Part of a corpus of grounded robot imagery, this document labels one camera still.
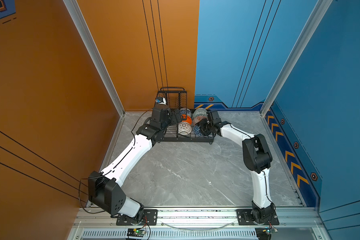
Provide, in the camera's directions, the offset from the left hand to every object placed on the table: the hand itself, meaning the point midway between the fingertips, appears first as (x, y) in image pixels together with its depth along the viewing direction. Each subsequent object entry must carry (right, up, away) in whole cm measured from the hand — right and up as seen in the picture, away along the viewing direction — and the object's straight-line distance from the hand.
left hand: (174, 111), depth 79 cm
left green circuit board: (-18, -59, -8) cm, 62 cm away
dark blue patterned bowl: (+14, -11, +26) cm, 32 cm away
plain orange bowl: (+8, -3, +27) cm, 28 cm away
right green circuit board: (+45, -57, -9) cm, 73 cm away
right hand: (+12, -8, +21) cm, 26 cm away
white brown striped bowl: (+5, -9, +27) cm, 29 cm away
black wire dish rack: (+10, -7, +24) cm, 27 cm away
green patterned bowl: (+17, +3, +34) cm, 38 cm away
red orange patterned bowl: (+15, -2, +30) cm, 33 cm away
